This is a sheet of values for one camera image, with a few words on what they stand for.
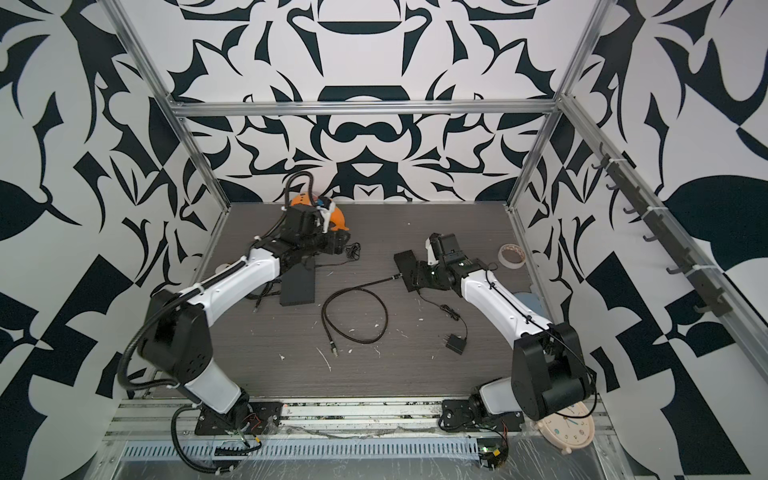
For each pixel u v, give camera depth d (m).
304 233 0.67
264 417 0.74
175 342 0.45
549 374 0.42
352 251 1.05
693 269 0.51
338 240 0.79
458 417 0.74
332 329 0.84
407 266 1.04
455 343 0.84
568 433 0.70
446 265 0.66
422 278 0.77
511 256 1.04
